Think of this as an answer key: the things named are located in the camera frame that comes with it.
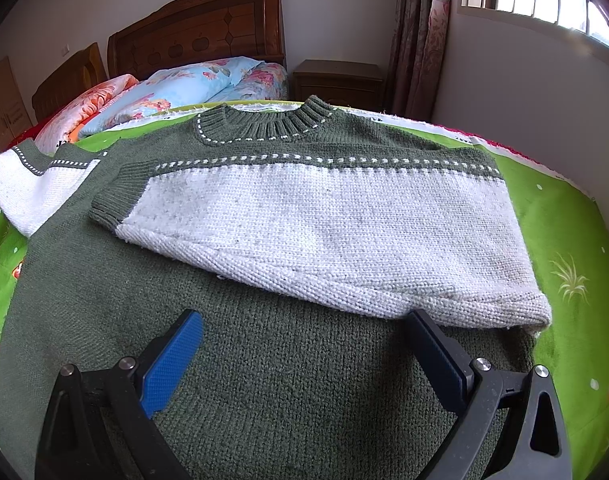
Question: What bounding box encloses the pink floral curtain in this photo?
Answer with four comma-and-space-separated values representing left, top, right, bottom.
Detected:
384, 0, 460, 122

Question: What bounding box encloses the wooden nightstand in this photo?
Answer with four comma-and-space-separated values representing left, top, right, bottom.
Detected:
291, 60, 385, 112

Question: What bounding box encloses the wooden wardrobe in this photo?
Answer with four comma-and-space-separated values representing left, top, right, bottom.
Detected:
0, 56, 32, 152

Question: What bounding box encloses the pink floral pillow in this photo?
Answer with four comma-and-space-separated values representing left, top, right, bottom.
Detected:
34, 74, 138, 154

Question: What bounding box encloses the blue floral folded quilt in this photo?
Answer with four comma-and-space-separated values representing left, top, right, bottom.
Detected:
78, 56, 289, 139

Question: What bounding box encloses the green cartoon bed sheet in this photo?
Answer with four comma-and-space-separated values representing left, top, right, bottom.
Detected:
0, 105, 609, 479

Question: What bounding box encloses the small wooden headboard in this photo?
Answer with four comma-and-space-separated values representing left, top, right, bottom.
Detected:
31, 42, 107, 122

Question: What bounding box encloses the large wooden headboard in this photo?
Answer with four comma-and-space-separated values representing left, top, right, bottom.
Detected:
107, 0, 286, 80

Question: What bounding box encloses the green and white knit sweater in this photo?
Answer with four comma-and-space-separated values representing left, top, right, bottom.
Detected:
0, 98, 552, 479

